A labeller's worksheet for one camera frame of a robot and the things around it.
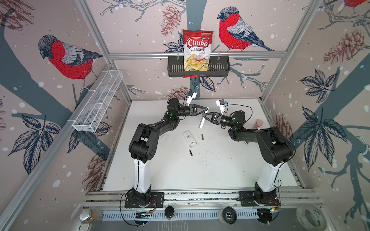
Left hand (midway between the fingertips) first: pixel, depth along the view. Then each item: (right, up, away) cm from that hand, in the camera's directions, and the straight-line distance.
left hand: (206, 111), depth 78 cm
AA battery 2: (-8, -27, +12) cm, 31 cm away
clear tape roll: (+52, -53, -9) cm, 75 cm away
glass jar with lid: (-53, -46, -16) cm, 72 cm away
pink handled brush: (+41, -9, +25) cm, 49 cm away
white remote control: (-2, -6, 0) cm, 6 cm away
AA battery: (0, -18, +19) cm, 26 cm away
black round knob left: (-18, -45, -17) cm, 51 cm away
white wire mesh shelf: (-59, -2, -7) cm, 60 cm away
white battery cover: (-26, -18, +20) cm, 37 cm away
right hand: (-2, -5, +2) cm, 6 cm away
